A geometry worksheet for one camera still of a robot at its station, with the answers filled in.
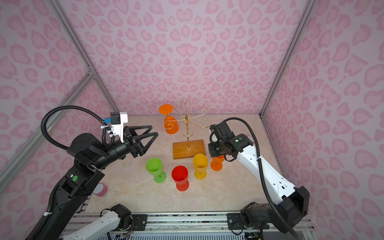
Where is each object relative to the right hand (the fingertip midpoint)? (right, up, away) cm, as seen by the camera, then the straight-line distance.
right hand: (213, 148), depth 76 cm
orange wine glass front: (+4, -12, +16) cm, 20 cm away
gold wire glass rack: (-14, +9, +10) cm, 20 cm away
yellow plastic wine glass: (-6, -9, +8) cm, 14 cm away
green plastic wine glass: (-32, -11, +8) cm, 35 cm away
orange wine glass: (-21, +12, -6) cm, 25 cm away
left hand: (-23, +9, -25) cm, 35 cm away
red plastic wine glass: (-17, -12, -2) cm, 21 cm away
